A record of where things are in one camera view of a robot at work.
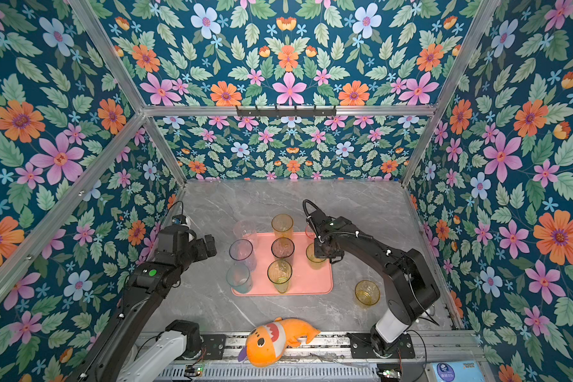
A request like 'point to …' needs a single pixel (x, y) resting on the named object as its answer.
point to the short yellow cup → (367, 294)
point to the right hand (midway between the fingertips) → (328, 249)
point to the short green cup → (314, 263)
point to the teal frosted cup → (239, 278)
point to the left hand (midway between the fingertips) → (204, 240)
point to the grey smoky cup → (282, 248)
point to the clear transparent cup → (244, 230)
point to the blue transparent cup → (242, 250)
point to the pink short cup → (309, 232)
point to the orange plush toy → (267, 344)
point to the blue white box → (469, 371)
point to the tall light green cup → (279, 273)
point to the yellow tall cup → (282, 225)
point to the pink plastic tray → (304, 282)
